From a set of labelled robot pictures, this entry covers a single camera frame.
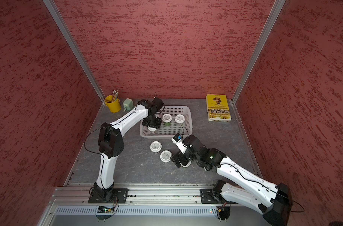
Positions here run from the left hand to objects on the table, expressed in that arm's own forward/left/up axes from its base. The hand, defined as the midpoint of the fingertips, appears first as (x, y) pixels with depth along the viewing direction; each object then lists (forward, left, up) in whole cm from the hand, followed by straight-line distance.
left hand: (152, 128), depth 91 cm
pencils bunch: (+26, +31, +5) cm, 40 cm away
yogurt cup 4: (-17, -10, -4) cm, 20 cm away
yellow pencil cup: (+24, +34, -5) cm, 42 cm away
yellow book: (+24, -50, -7) cm, 56 cm away
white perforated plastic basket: (-1, -10, -3) cm, 11 cm away
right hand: (-21, -17, +5) cm, 27 cm away
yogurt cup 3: (+9, -18, -2) cm, 20 cm away
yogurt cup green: (-28, -22, +12) cm, 37 cm away
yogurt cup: (-2, -1, +2) cm, 3 cm away
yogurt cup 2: (+10, -9, -2) cm, 13 cm away
